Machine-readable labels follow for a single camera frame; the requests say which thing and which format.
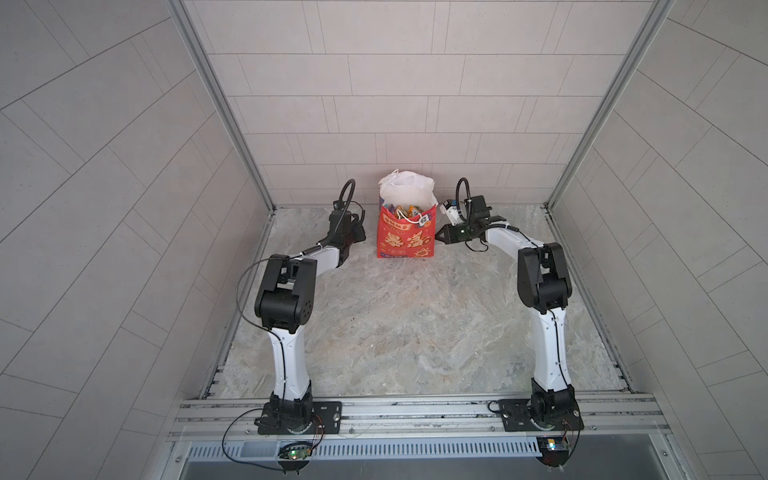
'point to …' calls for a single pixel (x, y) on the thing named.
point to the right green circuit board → (558, 443)
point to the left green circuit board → (295, 452)
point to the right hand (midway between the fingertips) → (437, 232)
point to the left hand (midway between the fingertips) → (364, 217)
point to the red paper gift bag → (406, 215)
